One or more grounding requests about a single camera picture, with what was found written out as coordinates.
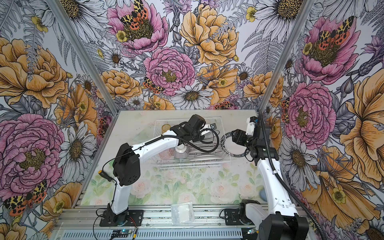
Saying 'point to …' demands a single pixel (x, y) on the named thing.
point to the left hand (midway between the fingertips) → (197, 130)
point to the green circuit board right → (251, 231)
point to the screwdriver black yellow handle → (105, 175)
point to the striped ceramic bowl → (181, 151)
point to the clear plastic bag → (182, 212)
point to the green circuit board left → (120, 233)
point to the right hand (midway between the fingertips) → (236, 137)
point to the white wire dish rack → (212, 148)
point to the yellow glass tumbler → (165, 128)
